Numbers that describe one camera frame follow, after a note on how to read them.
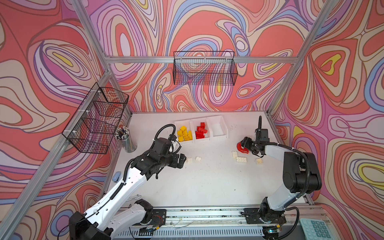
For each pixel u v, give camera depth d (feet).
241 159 2.99
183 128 3.53
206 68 3.14
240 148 3.24
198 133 3.42
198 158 3.06
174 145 2.21
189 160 3.06
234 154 3.13
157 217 2.36
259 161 3.00
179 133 3.42
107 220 1.31
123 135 2.80
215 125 3.67
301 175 1.55
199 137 3.30
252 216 2.41
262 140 2.52
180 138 3.29
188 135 3.39
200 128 3.42
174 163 2.18
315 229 2.26
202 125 3.54
